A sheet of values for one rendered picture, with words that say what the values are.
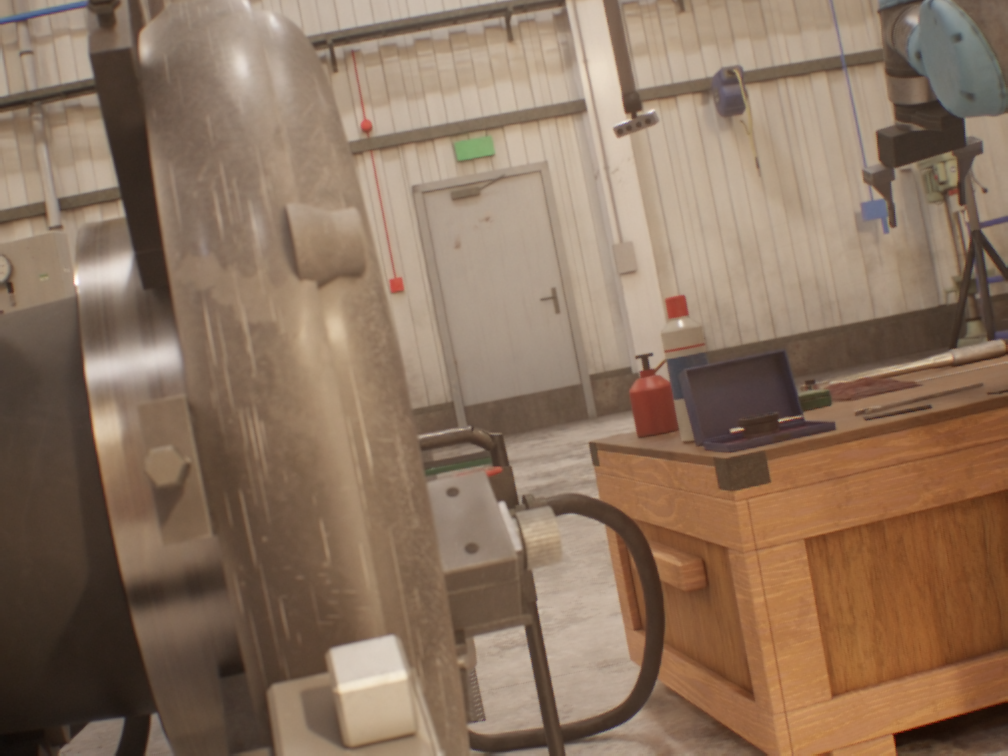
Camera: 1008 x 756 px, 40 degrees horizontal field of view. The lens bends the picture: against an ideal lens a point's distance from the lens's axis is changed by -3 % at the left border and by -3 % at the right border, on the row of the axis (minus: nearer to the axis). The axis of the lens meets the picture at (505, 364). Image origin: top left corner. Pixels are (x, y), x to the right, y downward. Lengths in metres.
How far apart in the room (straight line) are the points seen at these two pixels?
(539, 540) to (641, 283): 10.63
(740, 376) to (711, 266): 10.02
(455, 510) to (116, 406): 0.25
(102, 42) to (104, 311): 0.20
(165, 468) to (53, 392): 0.34
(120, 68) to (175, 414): 0.25
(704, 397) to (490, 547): 1.13
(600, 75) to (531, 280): 1.79
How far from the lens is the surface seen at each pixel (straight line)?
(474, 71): 12.14
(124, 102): 0.92
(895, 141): 2.17
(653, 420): 2.49
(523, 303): 11.83
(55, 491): 1.02
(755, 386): 2.12
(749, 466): 1.90
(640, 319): 11.63
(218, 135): 0.88
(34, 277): 7.75
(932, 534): 2.04
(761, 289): 12.21
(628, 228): 11.66
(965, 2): 1.70
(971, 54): 1.67
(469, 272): 11.82
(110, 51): 0.91
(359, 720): 0.74
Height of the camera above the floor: 0.66
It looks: level
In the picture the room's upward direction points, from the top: 11 degrees counter-clockwise
